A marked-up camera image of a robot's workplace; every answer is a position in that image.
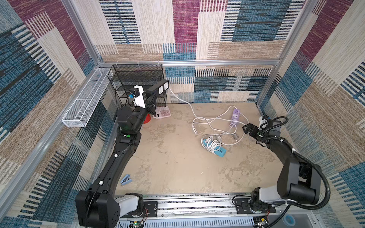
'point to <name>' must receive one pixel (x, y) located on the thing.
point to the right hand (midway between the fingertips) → (250, 131)
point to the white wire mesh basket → (78, 115)
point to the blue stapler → (126, 180)
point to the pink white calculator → (161, 112)
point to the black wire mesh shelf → (150, 76)
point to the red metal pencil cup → (147, 119)
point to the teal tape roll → (289, 220)
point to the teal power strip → (218, 151)
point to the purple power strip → (235, 116)
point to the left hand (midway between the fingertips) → (154, 92)
